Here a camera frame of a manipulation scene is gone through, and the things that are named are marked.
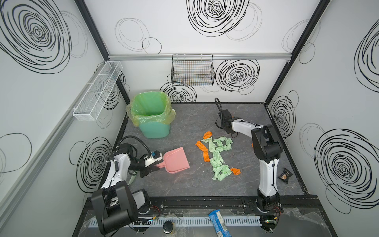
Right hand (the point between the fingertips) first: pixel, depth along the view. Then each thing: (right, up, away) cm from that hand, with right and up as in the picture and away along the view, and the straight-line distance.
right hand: (239, 123), depth 101 cm
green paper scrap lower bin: (-18, -21, -13) cm, 31 cm away
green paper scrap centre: (-15, -15, -7) cm, 22 cm away
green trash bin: (-54, +6, -21) cm, 58 cm away
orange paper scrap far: (-23, -7, -2) cm, 24 cm away
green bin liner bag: (-67, +8, -19) cm, 70 cm away
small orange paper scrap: (-7, -27, -17) cm, 33 cm away
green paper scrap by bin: (-20, -15, -7) cm, 26 cm away
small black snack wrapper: (+20, -29, -19) cm, 40 cm away
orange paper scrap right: (-24, -20, -11) cm, 33 cm away
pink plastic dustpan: (-43, -20, -20) cm, 51 cm away
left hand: (-53, -22, -20) cm, 61 cm away
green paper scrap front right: (-16, -26, -17) cm, 35 cm away
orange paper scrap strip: (-27, -15, -6) cm, 31 cm away
